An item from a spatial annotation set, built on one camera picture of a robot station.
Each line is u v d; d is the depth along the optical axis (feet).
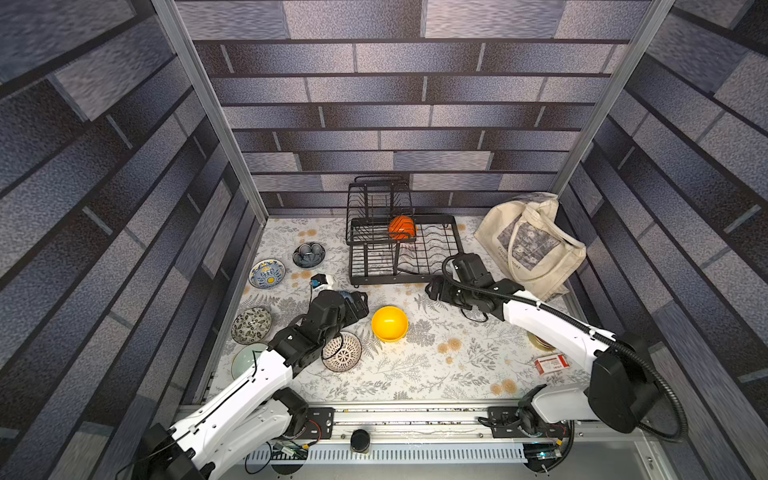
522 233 3.20
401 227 3.59
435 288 2.49
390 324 2.99
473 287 2.06
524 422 2.19
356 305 2.30
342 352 2.78
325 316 1.89
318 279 2.29
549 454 2.29
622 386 1.34
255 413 1.93
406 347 2.87
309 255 3.49
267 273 3.32
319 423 2.40
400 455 5.09
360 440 2.11
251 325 2.95
